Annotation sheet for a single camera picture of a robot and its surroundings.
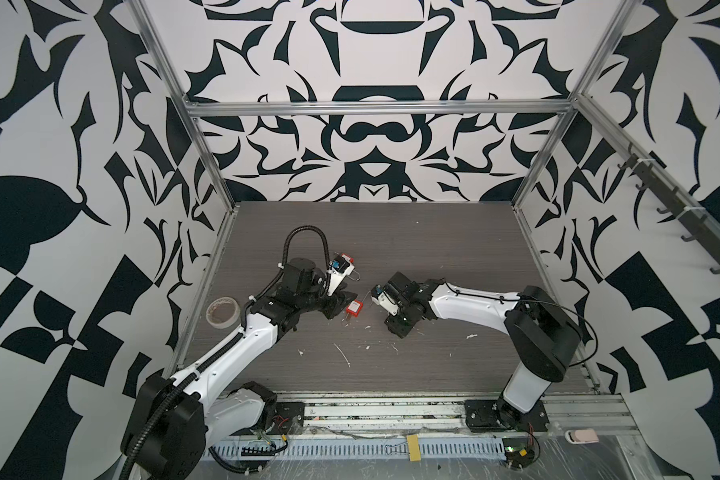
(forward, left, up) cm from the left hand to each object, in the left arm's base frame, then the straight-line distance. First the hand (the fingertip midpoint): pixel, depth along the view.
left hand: (350, 283), depth 80 cm
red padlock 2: (+17, 0, -15) cm, 23 cm away
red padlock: (0, -1, -15) cm, 15 cm away
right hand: (-4, -13, -15) cm, 20 cm away
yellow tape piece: (-34, -14, -15) cm, 40 cm away
